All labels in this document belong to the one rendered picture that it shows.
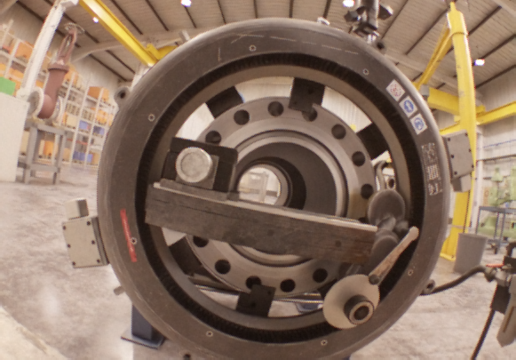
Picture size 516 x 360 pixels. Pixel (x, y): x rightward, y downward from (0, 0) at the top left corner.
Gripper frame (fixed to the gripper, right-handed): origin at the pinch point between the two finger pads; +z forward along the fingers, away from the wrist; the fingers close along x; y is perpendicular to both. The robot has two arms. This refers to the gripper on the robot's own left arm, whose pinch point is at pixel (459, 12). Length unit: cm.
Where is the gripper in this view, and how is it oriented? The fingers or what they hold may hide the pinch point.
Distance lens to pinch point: 67.0
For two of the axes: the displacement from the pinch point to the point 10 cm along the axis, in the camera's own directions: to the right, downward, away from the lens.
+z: 1.6, 9.7, 2.0
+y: 5.5, -2.6, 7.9
